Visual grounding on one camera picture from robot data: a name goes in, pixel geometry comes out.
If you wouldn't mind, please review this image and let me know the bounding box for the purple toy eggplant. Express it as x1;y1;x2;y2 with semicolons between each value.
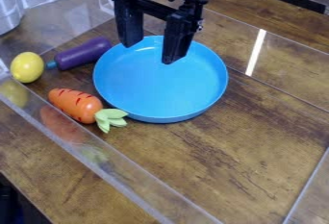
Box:
45;37;112;70

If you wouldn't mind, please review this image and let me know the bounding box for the blue round tray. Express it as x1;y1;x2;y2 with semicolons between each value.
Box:
92;36;229;123

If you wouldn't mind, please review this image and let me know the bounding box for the orange toy carrot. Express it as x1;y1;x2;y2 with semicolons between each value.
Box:
48;88;127;134

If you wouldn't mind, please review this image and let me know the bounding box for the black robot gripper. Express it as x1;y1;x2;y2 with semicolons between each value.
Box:
114;0;209;64

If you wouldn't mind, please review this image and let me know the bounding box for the yellow toy lemon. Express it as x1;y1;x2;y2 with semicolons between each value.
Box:
11;52;45;84

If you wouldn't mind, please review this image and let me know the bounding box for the clear acrylic barrier wall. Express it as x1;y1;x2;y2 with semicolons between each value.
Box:
0;0;329;224

